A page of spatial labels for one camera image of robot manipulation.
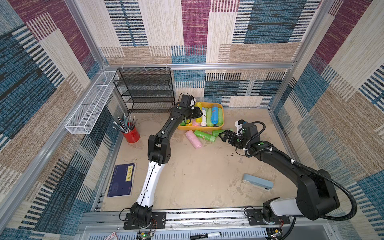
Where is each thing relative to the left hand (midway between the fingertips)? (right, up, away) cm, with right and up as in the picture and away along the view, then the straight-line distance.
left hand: (201, 113), depth 102 cm
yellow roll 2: (-8, -7, -8) cm, 13 cm away
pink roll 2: (-6, -18, -3) cm, 19 cm away
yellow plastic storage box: (+4, +7, +14) cm, 16 cm away
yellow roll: (-2, -5, -3) cm, 6 cm away
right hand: (+13, -16, -15) cm, 26 cm away
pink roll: (-5, -7, -1) cm, 9 cm away
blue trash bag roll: (+9, -1, +2) cm, 9 cm away
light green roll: (+5, -1, +5) cm, 7 cm away
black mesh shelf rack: (-36, +18, +6) cm, 41 cm away
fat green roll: (+13, -3, +2) cm, 14 cm away
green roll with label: (-11, -7, -21) cm, 25 cm away
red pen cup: (-44, -16, -6) cm, 47 cm away
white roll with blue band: (+2, -7, +1) cm, 8 cm away
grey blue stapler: (+29, -39, -21) cm, 53 cm away
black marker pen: (+3, -58, -33) cm, 67 cm away
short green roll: (+2, -16, -1) cm, 16 cm away
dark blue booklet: (-46, -40, -17) cm, 63 cm away
